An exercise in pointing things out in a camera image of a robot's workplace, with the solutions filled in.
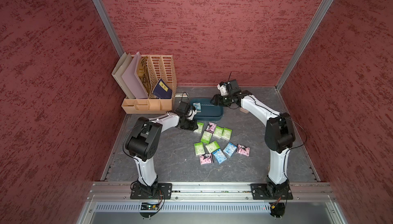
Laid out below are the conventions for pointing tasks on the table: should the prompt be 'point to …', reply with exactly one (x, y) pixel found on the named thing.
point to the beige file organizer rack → (156, 73)
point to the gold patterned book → (142, 73)
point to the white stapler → (179, 95)
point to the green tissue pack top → (199, 129)
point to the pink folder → (131, 81)
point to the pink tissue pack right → (243, 150)
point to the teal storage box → (209, 112)
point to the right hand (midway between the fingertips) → (214, 103)
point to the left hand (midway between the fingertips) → (195, 129)
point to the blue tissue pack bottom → (219, 156)
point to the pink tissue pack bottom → (206, 158)
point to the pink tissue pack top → (211, 127)
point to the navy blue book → (161, 91)
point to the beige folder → (117, 72)
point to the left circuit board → (146, 206)
